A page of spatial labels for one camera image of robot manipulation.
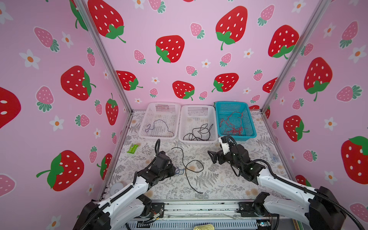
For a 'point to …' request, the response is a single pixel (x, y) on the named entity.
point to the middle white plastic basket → (197, 124)
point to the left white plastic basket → (160, 120)
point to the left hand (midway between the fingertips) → (175, 168)
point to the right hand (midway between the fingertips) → (213, 148)
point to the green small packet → (132, 148)
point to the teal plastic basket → (235, 119)
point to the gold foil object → (208, 226)
